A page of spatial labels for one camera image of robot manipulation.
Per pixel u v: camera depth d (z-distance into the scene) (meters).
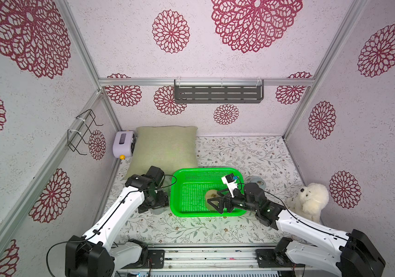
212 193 0.84
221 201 0.65
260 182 0.88
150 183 0.56
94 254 0.37
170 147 0.98
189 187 0.97
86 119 0.81
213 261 0.75
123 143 1.05
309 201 0.73
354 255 0.39
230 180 0.67
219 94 0.99
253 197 0.60
